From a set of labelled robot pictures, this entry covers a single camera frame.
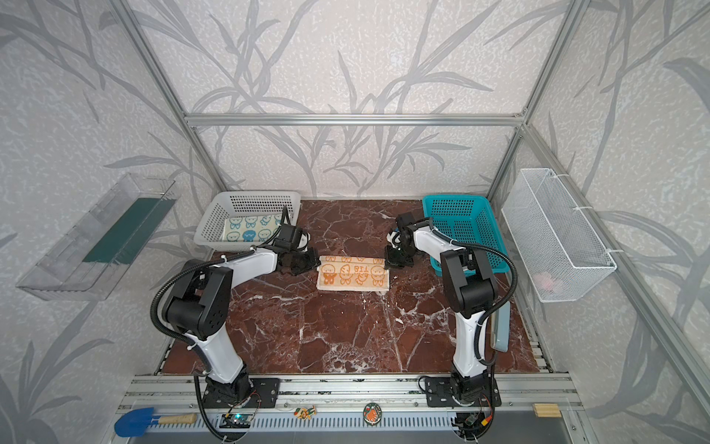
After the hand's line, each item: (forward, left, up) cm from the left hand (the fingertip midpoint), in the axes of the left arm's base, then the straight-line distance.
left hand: (325, 253), depth 97 cm
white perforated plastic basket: (+7, +44, 0) cm, 45 cm away
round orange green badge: (-47, -17, -3) cm, 50 cm away
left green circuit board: (-48, +18, -6) cm, 52 cm away
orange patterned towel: (-6, -10, -4) cm, 12 cm away
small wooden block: (-45, -63, -3) cm, 78 cm away
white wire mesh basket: (-19, -59, +31) cm, 69 cm away
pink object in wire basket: (-18, -63, +17) cm, 68 cm away
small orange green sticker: (-47, 0, -4) cm, 47 cm away
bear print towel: (+12, +30, -2) cm, 33 cm away
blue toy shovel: (-49, +44, -6) cm, 66 cm away
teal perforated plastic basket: (+19, -57, -4) cm, 60 cm away
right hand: (-1, -22, -2) cm, 22 cm away
